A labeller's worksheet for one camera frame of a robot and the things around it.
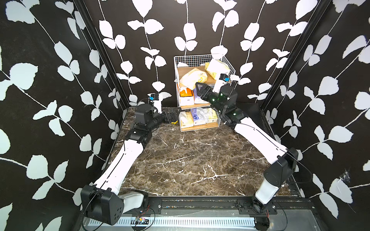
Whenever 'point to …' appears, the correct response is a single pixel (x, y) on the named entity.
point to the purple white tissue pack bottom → (200, 115)
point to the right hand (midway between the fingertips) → (198, 82)
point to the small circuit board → (141, 221)
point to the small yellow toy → (177, 121)
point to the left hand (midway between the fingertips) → (176, 107)
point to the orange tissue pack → (186, 97)
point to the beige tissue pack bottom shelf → (186, 119)
